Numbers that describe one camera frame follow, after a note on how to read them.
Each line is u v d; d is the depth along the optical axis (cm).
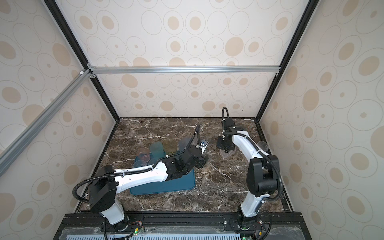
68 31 75
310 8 69
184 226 73
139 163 90
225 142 77
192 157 58
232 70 179
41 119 62
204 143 66
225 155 94
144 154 96
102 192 43
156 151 99
